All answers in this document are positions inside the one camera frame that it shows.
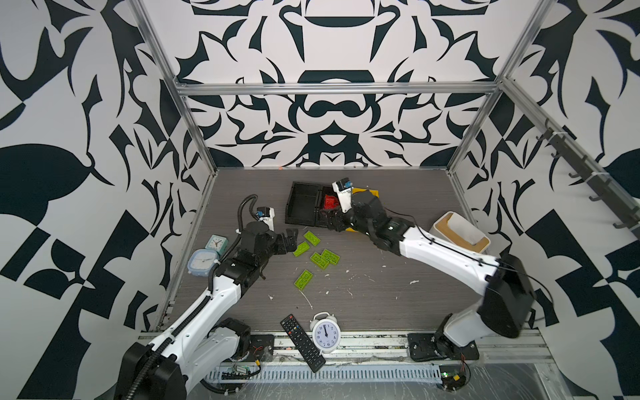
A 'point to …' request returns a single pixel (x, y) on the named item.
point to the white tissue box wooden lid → (453, 227)
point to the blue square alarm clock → (200, 261)
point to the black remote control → (312, 357)
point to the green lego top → (312, 238)
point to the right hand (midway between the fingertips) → (332, 205)
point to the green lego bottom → (303, 279)
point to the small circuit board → (453, 377)
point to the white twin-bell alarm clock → (326, 332)
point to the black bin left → (302, 204)
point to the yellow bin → (355, 190)
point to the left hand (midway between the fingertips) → (287, 228)
